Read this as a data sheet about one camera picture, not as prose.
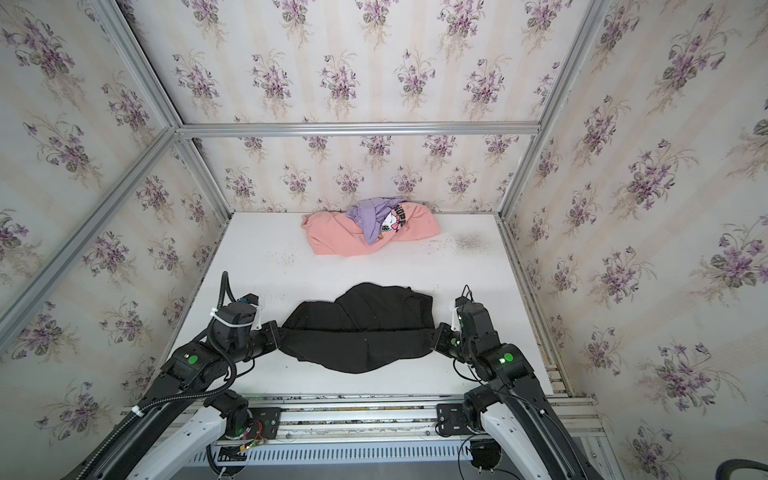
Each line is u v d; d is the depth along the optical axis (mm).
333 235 1063
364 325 889
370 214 1084
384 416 752
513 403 487
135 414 441
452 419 732
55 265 581
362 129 985
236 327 566
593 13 718
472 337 564
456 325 675
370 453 701
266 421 732
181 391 478
